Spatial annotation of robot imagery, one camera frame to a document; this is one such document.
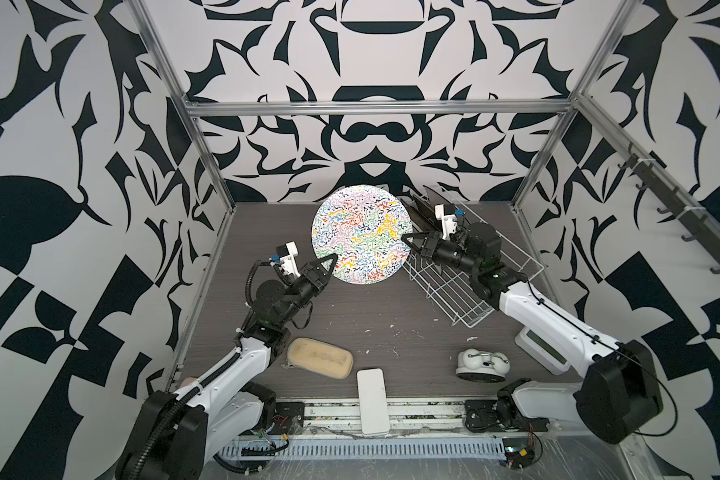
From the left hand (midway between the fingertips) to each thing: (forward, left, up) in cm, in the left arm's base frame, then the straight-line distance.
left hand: (338, 252), depth 72 cm
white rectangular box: (-31, -7, -23) cm, 39 cm away
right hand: (+2, -16, +2) cm, 16 cm away
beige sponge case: (-17, +6, -25) cm, 30 cm away
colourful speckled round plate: (+7, -6, +1) cm, 9 cm away
